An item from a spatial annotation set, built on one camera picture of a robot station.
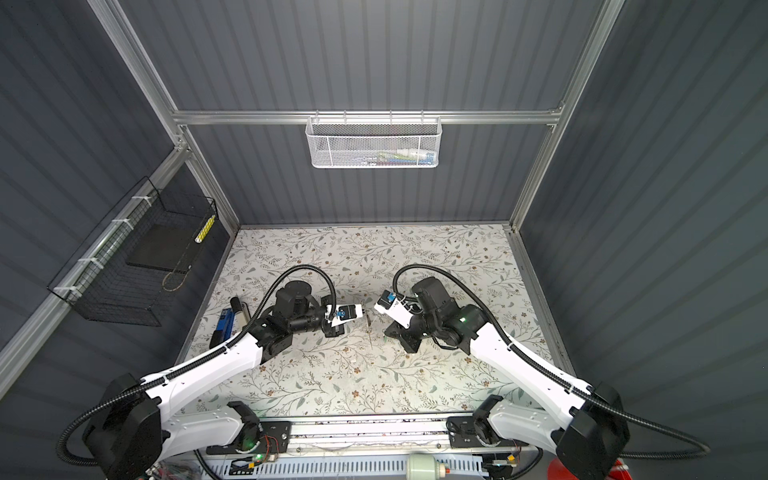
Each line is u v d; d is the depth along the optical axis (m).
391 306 0.64
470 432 0.73
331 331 0.66
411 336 0.65
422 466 0.63
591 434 0.38
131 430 0.39
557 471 0.70
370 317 0.65
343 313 0.63
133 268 0.72
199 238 0.80
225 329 0.90
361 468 0.64
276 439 0.72
